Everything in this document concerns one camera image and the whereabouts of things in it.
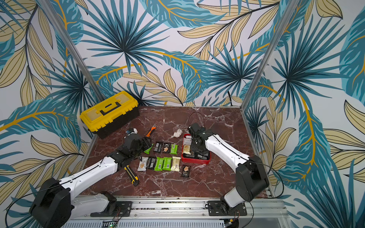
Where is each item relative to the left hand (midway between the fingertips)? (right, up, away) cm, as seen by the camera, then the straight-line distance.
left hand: (149, 142), depth 85 cm
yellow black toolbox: (-28, +15, +8) cm, 33 cm away
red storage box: (+33, -11, +6) cm, 35 cm away
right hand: (+29, -4, +1) cm, 29 cm away
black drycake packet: (+22, -17, +1) cm, 28 cm away
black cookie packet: (+1, -14, +3) cm, 14 cm away
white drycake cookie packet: (-5, -15, +2) cm, 16 cm away
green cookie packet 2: (+10, -14, +3) cm, 18 cm away
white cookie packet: (+24, -1, +13) cm, 27 cm away
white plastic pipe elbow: (+17, +3, +16) cm, 23 cm away
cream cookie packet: (+16, -15, +3) cm, 22 cm away
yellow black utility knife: (-8, -21, -3) cm, 22 cm away
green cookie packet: (+5, -14, +3) cm, 16 cm away
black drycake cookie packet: (+9, -5, +10) cm, 15 cm away
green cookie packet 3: (+14, -7, +10) cm, 19 cm away
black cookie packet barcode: (+3, -5, +10) cm, 12 cm away
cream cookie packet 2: (+23, -6, +8) cm, 25 cm away
